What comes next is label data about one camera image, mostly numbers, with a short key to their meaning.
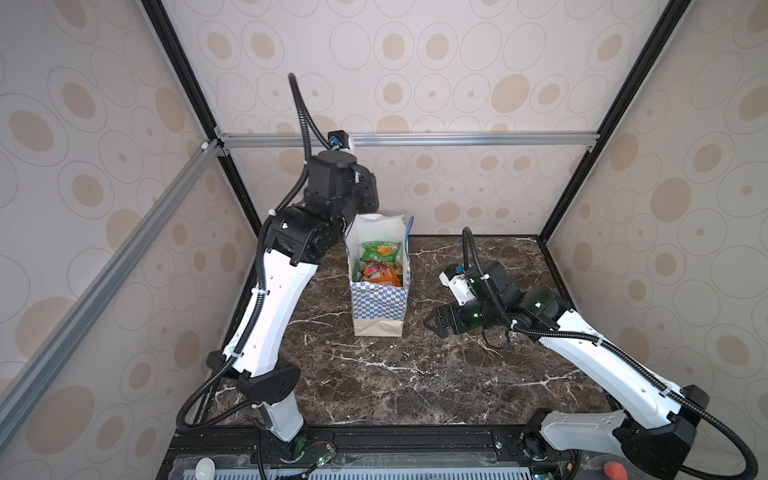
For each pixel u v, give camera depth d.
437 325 0.62
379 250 0.97
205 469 0.70
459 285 0.64
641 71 0.76
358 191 0.59
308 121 0.46
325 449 0.73
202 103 0.82
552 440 0.61
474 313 0.59
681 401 0.39
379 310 0.83
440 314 0.61
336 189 0.43
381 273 0.93
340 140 0.49
